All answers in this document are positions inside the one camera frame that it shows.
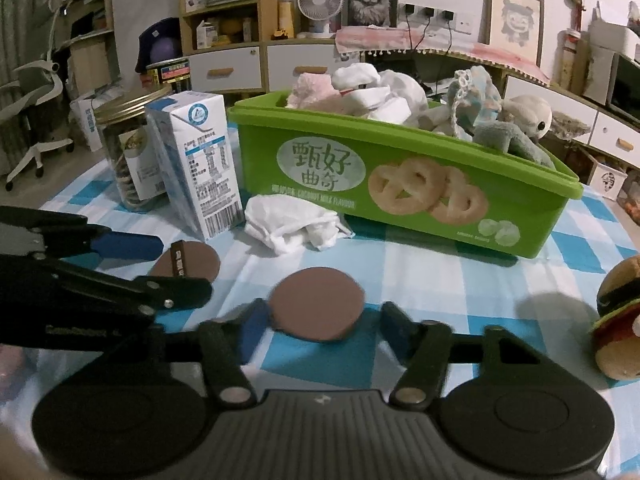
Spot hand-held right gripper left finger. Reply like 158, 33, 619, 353
145, 298, 275, 407

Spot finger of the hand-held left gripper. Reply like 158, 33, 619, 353
0, 255, 214, 317
0, 206, 164, 263

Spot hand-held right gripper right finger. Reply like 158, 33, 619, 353
381, 302, 557, 406

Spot brown round pad with strap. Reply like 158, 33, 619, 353
148, 241, 221, 284

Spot plain brown round pad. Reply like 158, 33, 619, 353
269, 268, 368, 344

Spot green plastic box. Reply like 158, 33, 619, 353
227, 91, 585, 260

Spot grey cloth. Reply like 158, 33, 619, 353
472, 120, 556, 170

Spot lace trimmed light blue cloth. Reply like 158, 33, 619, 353
446, 65, 504, 141

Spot pink fluffy towel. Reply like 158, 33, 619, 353
286, 72, 346, 110

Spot plush doll grey dress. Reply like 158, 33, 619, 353
331, 62, 432, 129

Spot beige plush toy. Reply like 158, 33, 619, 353
497, 95, 554, 141

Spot blue white checkered tablecloth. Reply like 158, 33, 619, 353
0, 157, 640, 480

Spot cookie jar with gold lid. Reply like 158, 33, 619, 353
93, 85, 173, 213

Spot blue white milk carton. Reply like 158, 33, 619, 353
145, 91, 246, 242

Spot white crumpled cloth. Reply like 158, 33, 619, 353
243, 194, 356, 256

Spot white cardboard box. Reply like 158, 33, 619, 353
70, 92, 109, 154

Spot white office chair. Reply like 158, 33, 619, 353
0, 0, 76, 191

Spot black yellow tin can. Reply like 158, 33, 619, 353
146, 57, 194, 94

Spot dark hanging clothing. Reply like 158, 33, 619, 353
135, 17, 182, 74

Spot hamburger plush toy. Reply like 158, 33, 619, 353
589, 254, 640, 381

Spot small white carton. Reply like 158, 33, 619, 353
196, 20, 220, 50

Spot white printed storage box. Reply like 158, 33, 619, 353
589, 155, 629, 201

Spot wooden shelf cabinet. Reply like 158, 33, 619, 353
179, 0, 301, 54

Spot pink fringed table runner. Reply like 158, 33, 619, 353
335, 25, 551, 86

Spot white desk fan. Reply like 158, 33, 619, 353
297, 0, 345, 36

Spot framed cat picture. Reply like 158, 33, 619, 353
341, 0, 400, 29

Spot black microwave oven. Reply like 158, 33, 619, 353
607, 52, 640, 126

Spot framed cartoon picture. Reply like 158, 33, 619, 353
486, 0, 545, 59

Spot white drawer wooden handle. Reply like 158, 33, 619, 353
595, 110, 640, 169
266, 42, 346, 92
189, 46, 262, 94
502, 75, 599, 126

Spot wall power outlets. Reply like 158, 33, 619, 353
400, 2, 474, 36

